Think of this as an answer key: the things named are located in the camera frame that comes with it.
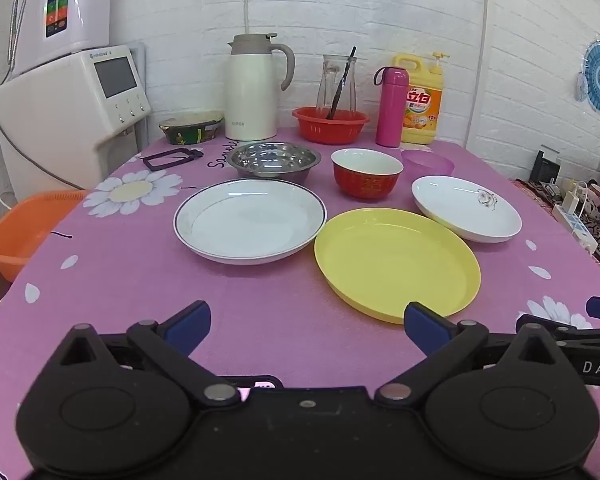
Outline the white wall cable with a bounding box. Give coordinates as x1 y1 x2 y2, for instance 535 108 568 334
472 0 492 137

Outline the black utensil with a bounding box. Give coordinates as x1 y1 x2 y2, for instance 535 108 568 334
326 46 357 121

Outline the metal flexible hose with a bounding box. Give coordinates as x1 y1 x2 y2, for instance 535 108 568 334
6 0 25 82

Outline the green instant noodle tub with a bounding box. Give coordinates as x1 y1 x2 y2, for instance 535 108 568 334
159 111 225 144

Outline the purple plastic bowl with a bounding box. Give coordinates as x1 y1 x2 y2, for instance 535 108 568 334
401 148 455 177

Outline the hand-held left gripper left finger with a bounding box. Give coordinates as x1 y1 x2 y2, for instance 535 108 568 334
54 301 242 406

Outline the white water dispenser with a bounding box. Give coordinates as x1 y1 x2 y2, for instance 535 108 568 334
0 45 152 201

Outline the yellow detergent bottle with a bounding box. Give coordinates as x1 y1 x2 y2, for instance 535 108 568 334
391 51 451 145

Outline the black rectangular frame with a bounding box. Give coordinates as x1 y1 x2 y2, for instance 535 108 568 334
139 148 204 172

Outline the white wall water purifier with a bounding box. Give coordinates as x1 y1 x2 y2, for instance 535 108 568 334
15 0 113 76

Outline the white plate with flower print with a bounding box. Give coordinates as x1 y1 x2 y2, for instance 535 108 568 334
411 175 523 244

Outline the cream thermos jug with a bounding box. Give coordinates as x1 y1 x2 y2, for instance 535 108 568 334
224 33 296 142

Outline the red ceramic bowl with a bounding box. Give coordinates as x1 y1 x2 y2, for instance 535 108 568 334
331 148 404 202

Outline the white charger plug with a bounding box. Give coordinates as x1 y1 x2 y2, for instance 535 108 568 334
562 182 589 211

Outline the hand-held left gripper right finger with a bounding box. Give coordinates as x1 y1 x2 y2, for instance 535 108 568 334
375 302 573 406

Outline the orange plastic basin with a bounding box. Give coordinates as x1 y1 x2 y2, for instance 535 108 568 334
0 190 88 284

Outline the pink thermos bottle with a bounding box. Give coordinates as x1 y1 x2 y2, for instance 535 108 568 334
373 65 410 148

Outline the stainless steel bowl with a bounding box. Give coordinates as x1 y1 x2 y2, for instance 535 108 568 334
227 142 322 186

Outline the red plastic basket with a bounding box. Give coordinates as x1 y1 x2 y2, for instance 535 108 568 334
292 106 371 145

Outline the glass carafe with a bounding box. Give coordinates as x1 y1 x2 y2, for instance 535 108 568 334
316 54 358 119

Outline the white power strip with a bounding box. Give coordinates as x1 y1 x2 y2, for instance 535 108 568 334
552 202 600 254

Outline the black box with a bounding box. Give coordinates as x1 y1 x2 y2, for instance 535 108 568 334
534 145 561 184

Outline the yellow plastic plate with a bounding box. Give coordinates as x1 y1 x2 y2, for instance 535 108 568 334
314 207 482 325

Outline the white plate with dark rim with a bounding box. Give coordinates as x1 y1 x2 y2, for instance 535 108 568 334
173 178 327 266

